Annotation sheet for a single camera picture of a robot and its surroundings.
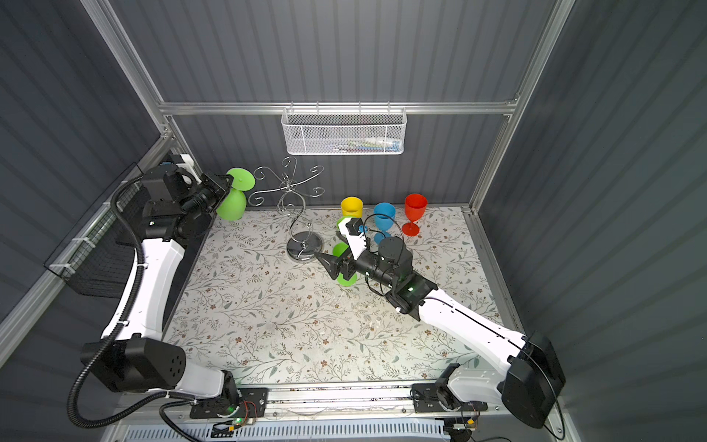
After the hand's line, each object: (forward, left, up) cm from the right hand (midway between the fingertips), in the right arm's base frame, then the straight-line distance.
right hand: (330, 246), depth 67 cm
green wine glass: (+12, 0, -17) cm, 21 cm away
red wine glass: (+31, -27, -17) cm, 44 cm away
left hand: (+17, +26, +10) cm, 33 cm away
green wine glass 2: (+16, +29, -1) cm, 33 cm away
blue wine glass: (+32, -16, -23) cm, 43 cm away
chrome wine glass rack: (+23, +16, -30) cm, 41 cm away
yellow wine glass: (+33, -4, -20) cm, 39 cm away
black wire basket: (-4, +57, +1) cm, 57 cm away
